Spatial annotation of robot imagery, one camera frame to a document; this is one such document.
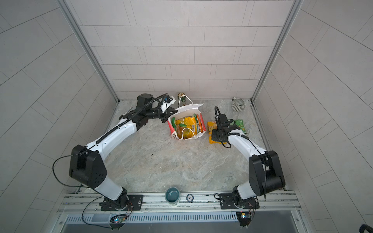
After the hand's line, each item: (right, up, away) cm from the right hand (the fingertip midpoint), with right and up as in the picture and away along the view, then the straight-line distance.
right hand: (214, 136), depth 89 cm
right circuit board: (+11, -35, -21) cm, 43 cm away
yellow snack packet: (-18, +6, 0) cm, 19 cm away
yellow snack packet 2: (-1, +6, +4) cm, 8 cm away
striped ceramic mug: (+21, +20, +22) cm, 37 cm away
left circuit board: (-47, -34, -25) cm, 63 cm away
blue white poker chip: (-15, -28, -16) cm, 36 cm away
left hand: (-21, +17, -11) cm, 29 cm away
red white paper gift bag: (-14, +16, -8) cm, 23 cm away
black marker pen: (-64, +14, +19) cm, 68 cm away
